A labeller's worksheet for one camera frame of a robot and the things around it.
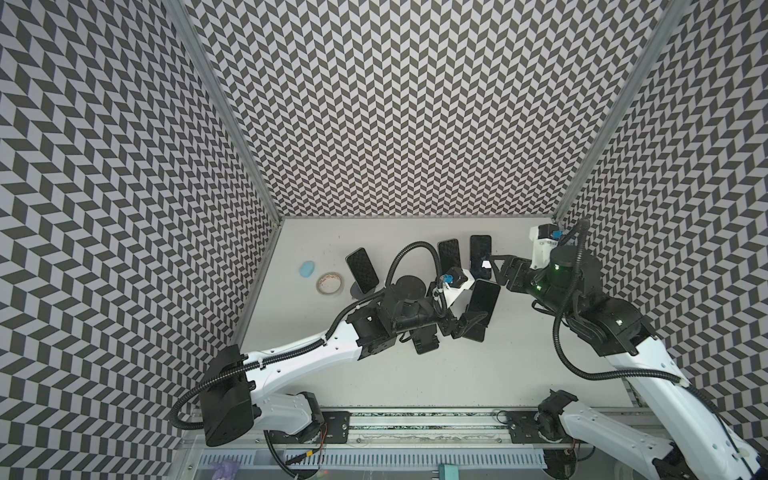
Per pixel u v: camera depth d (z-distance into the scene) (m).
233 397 0.38
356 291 0.94
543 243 0.56
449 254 0.92
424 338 0.84
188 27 0.73
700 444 0.37
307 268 1.01
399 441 0.72
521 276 0.56
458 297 0.55
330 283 0.99
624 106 0.83
